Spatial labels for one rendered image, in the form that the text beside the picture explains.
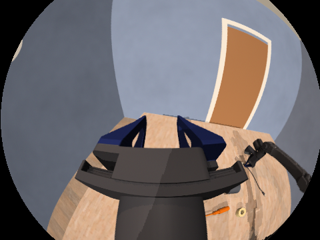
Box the olive-brown hollow cylinder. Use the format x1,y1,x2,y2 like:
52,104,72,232
236,208,246,217

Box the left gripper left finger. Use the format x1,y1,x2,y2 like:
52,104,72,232
98,115,147,147

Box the dark grey cylinder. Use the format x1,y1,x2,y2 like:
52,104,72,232
225,185,241,194

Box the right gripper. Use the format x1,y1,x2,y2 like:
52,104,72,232
244,155,260,168

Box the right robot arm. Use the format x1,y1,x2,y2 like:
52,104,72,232
244,139,311,193

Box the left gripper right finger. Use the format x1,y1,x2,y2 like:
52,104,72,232
177,115,227,161

